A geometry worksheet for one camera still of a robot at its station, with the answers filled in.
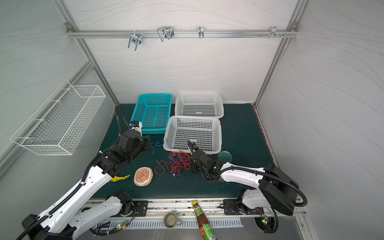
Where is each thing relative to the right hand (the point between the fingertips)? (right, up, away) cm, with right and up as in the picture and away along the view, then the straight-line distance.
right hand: (194, 156), depth 85 cm
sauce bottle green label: (+5, -27, -20) cm, 34 cm away
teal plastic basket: (-33, +27, +30) cm, 52 cm away
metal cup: (-11, -27, -15) cm, 33 cm away
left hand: (-22, +13, -10) cm, 27 cm away
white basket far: (+5, +33, +34) cm, 47 cm away
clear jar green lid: (+17, +1, -3) cm, 18 cm away
